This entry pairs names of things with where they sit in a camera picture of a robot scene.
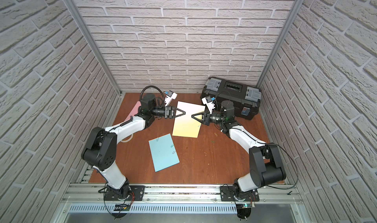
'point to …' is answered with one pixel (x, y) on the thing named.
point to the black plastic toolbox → (246, 99)
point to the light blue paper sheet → (163, 152)
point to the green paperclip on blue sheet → (157, 140)
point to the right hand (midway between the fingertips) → (195, 116)
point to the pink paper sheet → (134, 111)
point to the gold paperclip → (215, 134)
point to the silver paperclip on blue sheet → (174, 152)
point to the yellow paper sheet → (185, 125)
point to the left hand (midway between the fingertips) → (186, 114)
